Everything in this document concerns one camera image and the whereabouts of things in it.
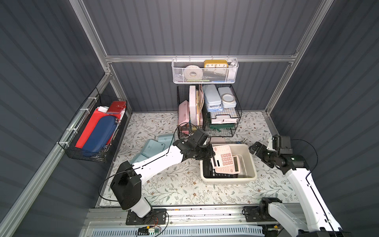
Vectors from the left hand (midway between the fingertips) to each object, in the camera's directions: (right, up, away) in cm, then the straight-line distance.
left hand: (217, 156), depth 76 cm
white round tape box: (+11, +35, +22) cm, 43 cm away
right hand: (+22, 0, +1) cm, 22 cm away
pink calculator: (+4, -2, +4) cm, 6 cm away
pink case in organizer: (-19, +25, +26) cm, 41 cm away
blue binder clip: (+22, +5, +26) cm, 34 cm away
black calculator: (-4, -11, +8) cm, 14 cm away
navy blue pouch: (-56, +13, -7) cm, 58 cm away
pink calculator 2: (+12, -9, +7) cm, 16 cm away
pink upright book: (-13, +29, +13) cm, 34 cm away
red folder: (-63, +22, +1) cm, 67 cm away
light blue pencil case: (0, +33, +18) cm, 38 cm away
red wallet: (-55, +26, +3) cm, 61 cm away
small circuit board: (-35, -35, -6) cm, 50 cm away
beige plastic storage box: (+19, -11, +7) cm, 23 cm away
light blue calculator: (-39, +1, +20) cm, 44 cm away
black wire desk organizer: (-5, +21, +21) cm, 30 cm away
